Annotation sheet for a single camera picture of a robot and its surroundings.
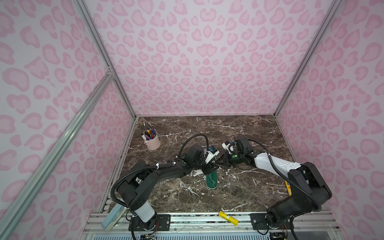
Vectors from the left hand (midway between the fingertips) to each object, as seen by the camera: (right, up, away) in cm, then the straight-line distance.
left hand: (217, 162), depth 84 cm
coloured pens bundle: (-41, +15, +11) cm, 45 cm away
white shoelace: (-2, -10, -3) cm, 10 cm away
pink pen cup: (-39, +9, +12) cm, 42 cm away
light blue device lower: (-51, -24, -12) cm, 58 cm away
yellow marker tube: (+5, -25, -11) cm, 28 cm away
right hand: (0, +1, -2) cm, 2 cm away
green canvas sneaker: (-5, -11, -2) cm, 13 cm away
